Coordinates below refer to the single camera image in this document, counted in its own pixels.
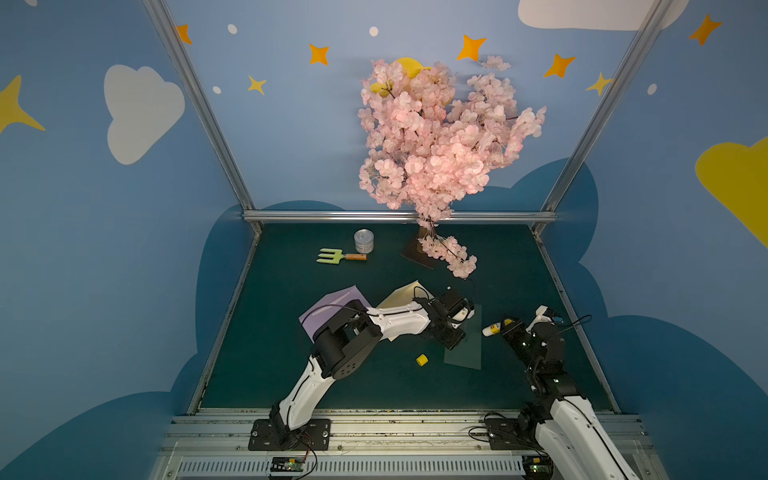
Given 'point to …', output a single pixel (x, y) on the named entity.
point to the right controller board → (537, 467)
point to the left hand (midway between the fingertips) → (457, 336)
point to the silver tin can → (364, 241)
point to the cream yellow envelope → (405, 294)
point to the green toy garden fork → (338, 255)
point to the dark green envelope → (468, 352)
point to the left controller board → (286, 466)
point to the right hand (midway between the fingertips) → (508, 313)
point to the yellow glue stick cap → (422, 360)
